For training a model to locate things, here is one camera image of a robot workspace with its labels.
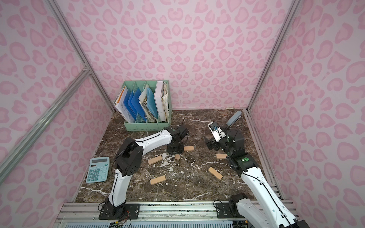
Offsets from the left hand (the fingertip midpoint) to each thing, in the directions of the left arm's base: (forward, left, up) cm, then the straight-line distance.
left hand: (180, 151), depth 94 cm
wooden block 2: (-6, +16, 0) cm, 17 cm away
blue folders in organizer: (+29, +32, +16) cm, 46 cm away
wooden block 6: (-14, -21, -1) cm, 26 cm away
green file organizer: (+25, +21, +21) cm, 38 cm away
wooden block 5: (-2, -27, -2) cm, 27 cm away
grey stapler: (+26, -40, +4) cm, 48 cm away
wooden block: (-3, +2, 0) cm, 4 cm away
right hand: (0, -18, +24) cm, 30 cm away
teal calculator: (-12, +49, +1) cm, 51 cm away
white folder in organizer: (+27, +14, +24) cm, 38 cm away
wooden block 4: (+3, -5, -2) cm, 7 cm away
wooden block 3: (-17, +13, -2) cm, 22 cm away
